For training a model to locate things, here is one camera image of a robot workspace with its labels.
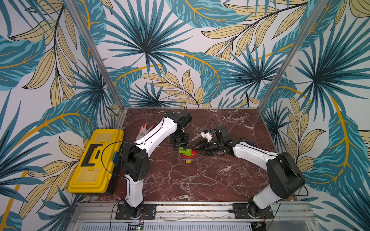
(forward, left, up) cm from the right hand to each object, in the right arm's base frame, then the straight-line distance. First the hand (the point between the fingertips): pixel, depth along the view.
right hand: (193, 150), depth 82 cm
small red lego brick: (-2, 0, +1) cm, 2 cm away
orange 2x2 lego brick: (-2, +3, -11) cm, 12 cm away
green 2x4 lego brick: (-1, +3, -1) cm, 3 cm away
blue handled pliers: (+9, -41, -12) cm, 44 cm away
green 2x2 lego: (-1, +7, +2) cm, 7 cm away
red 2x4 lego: (-2, +4, -5) cm, 7 cm away
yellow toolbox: (-13, +49, +5) cm, 51 cm away
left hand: (-1, +6, +2) cm, 6 cm away
